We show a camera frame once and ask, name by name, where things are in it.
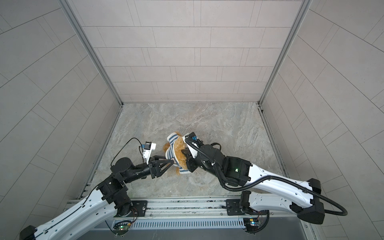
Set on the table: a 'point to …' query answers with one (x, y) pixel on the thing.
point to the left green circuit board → (121, 227)
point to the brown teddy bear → (179, 144)
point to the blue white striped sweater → (169, 152)
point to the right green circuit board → (251, 224)
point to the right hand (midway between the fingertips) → (181, 154)
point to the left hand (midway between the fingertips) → (174, 165)
